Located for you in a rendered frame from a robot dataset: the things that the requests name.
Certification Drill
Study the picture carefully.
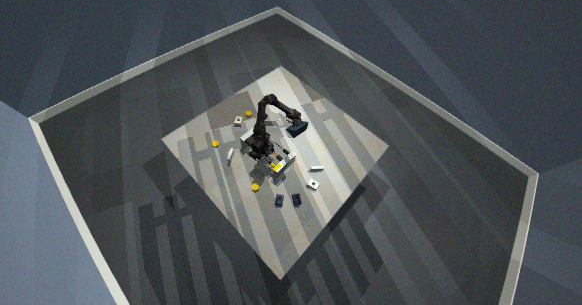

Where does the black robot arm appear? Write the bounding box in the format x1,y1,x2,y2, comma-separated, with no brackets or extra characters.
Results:
251,93,303,157

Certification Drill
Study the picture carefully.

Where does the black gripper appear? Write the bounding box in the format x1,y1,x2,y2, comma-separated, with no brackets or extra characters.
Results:
249,140,274,159

